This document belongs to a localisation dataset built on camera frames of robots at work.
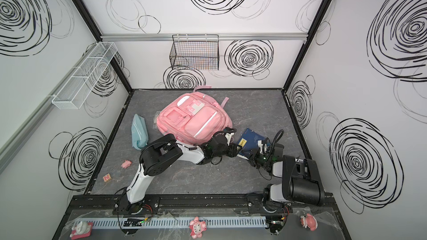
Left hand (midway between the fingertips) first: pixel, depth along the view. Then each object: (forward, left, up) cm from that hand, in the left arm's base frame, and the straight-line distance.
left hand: (243, 148), depth 89 cm
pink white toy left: (-37, +64, +7) cm, 74 cm away
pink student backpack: (+15, +28, +5) cm, 33 cm away
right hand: (-3, +1, +1) cm, 4 cm away
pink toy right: (-31, -25, +1) cm, 40 cm away
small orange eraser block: (-17, +68, -1) cm, 70 cm away
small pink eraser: (-10, +61, -1) cm, 61 cm away
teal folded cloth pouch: (+7, +59, +2) cm, 59 cm away
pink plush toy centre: (-35, +21, +2) cm, 41 cm away
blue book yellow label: (+6, -4, -2) cm, 8 cm away
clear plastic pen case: (+16, +53, 0) cm, 55 cm away
